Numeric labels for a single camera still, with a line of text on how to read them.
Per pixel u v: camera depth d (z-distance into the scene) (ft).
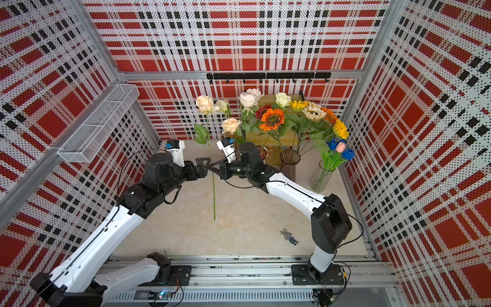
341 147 2.46
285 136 2.37
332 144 2.51
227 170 2.17
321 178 2.88
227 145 2.18
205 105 2.17
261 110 2.57
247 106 2.48
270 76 2.95
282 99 2.57
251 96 2.49
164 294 2.27
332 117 2.51
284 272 2.47
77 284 1.23
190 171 1.98
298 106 2.46
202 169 2.03
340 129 2.26
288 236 2.69
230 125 2.46
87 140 2.34
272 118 2.34
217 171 2.31
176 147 1.94
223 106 2.65
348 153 2.41
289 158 2.77
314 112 2.34
